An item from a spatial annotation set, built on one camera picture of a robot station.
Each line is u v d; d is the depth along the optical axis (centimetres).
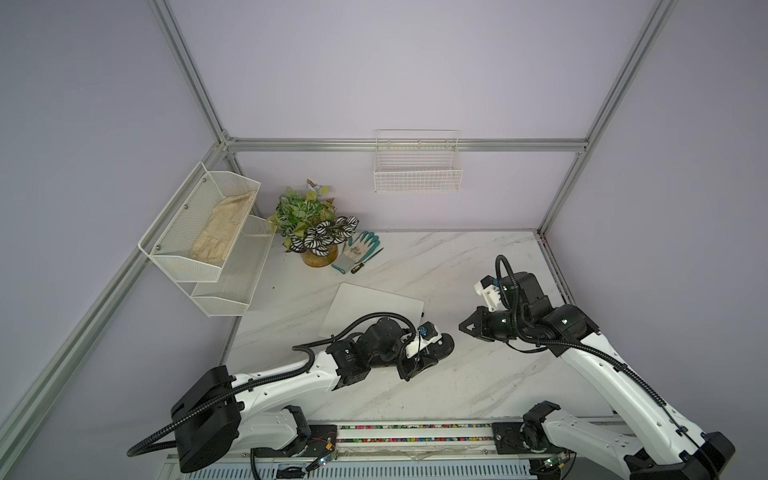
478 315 62
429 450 73
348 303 102
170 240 67
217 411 40
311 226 87
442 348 72
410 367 65
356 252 112
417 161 96
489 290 67
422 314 96
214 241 77
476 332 62
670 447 38
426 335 63
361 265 110
